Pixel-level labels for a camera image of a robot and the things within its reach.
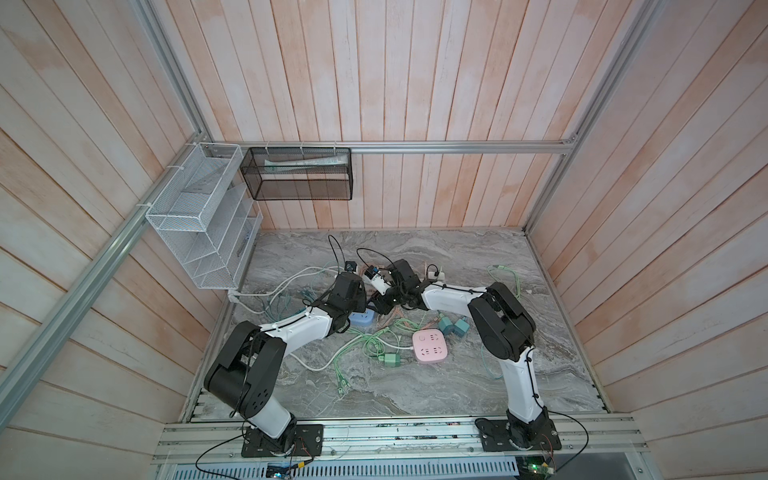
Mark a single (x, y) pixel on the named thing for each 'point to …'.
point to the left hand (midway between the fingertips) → (357, 296)
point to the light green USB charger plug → (392, 359)
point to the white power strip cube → (439, 277)
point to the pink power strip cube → (429, 345)
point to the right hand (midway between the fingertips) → (371, 300)
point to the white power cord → (285, 287)
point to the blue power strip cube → (362, 319)
